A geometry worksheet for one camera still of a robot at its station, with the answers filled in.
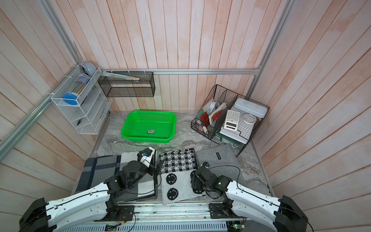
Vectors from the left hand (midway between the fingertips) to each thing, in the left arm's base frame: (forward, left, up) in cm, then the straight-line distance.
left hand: (156, 156), depth 78 cm
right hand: (-9, -21, -14) cm, 27 cm away
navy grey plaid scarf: (-4, +38, -13) cm, 41 cm away
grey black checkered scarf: (-13, +7, -13) cm, 19 cm away
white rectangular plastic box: (+32, -59, +8) cm, 67 cm away
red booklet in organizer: (+37, -31, -8) cm, 49 cm away
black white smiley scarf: (-12, -11, -10) cm, 19 cm away
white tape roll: (+23, -57, +6) cm, 61 cm away
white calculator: (+21, -44, +7) cm, 50 cm away
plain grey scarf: (+3, -39, -11) cm, 41 cm away
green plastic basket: (+33, +12, -15) cm, 38 cm away
